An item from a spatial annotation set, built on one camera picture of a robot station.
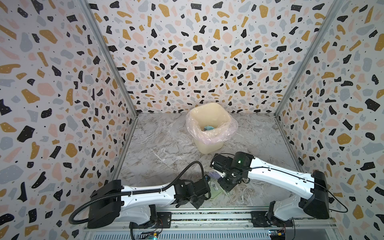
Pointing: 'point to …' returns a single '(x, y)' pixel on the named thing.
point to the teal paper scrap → (207, 128)
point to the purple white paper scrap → (214, 186)
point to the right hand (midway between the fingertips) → (222, 184)
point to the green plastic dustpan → (213, 192)
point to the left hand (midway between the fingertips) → (203, 197)
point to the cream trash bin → (208, 149)
